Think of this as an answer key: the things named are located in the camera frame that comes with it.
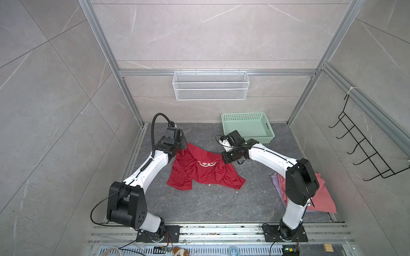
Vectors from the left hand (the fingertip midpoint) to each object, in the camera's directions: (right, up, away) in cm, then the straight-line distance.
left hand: (181, 136), depth 87 cm
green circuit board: (+52, -51, -17) cm, 75 cm away
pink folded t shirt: (+74, -34, -7) cm, 82 cm away
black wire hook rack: (+82, -5, -20) cm, 85 cm away
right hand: (+24, -12, +4) cm, 27 cm away
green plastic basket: (+48, +8, +31) cm, 58 cm away
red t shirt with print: (+6, -18, +8) cm, 21 cm away
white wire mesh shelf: (+17, +33, +13) cm, 39 cm away
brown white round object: (+2, -50, -20) cm, 54 cm away
